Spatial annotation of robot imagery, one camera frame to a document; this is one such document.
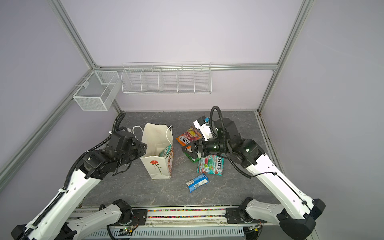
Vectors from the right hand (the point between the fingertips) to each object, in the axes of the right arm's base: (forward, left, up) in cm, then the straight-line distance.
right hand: (188, 146), depth 62 cm
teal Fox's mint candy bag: (+15, +17, -30) cm, 37 cm away
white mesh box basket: (+45, +62, -6) cm, 77 cm away
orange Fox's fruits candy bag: (+27, +3, -30) cm, 40 cm away
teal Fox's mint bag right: (+6, -11, -30) cm, 33 cm away
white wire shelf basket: (+58, +18, -4) cm, 61 cm away
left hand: (+3, +21, -7) cm, 22 cm away
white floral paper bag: (+17, +21, -17) cm, 32 cm away
